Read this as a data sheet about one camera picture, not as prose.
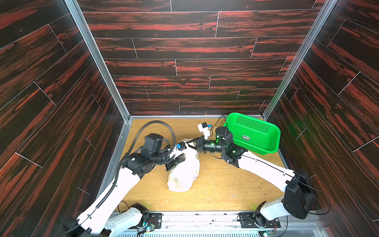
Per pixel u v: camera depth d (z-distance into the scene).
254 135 1.08
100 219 0.38
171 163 0.60
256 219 0.65
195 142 0.70
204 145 0.66
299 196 0.44
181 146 0.57
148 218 0.73
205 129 0.70
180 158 0.67
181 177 0.70
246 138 1.08
